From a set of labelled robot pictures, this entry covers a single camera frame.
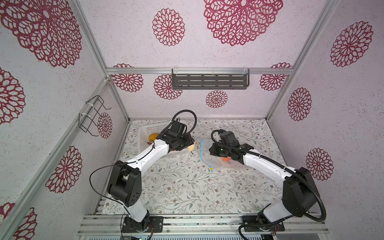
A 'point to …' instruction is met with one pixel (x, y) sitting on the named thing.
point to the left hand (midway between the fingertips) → (190, 143)
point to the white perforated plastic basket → (146, 129)
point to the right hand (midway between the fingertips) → (208, 147)
